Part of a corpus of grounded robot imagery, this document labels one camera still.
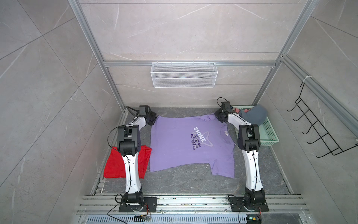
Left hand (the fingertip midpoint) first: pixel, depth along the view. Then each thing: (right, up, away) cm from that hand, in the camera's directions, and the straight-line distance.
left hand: (157, 111), depth 108 cm
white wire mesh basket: (+19, +27, -8) cm, 34 cm away
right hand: (+47, 0, +6) cm, 48 cm away
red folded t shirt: (-22, -36, -24) cm, 49 cm away
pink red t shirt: (+72, +1, +2) cm, 72 cm away
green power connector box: (+56, -57, -38) cm, 89 cm away
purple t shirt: (+17, -22, -9) cm, 29 cm away
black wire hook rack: (+87, -9, -40) cm, 96 cm away
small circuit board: (-3, -58, -37) cm, 69 cm away
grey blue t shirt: (+75, -3, -7) cm, 76 cm away
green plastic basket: (+83, -17, -8) cm, 85 cm away
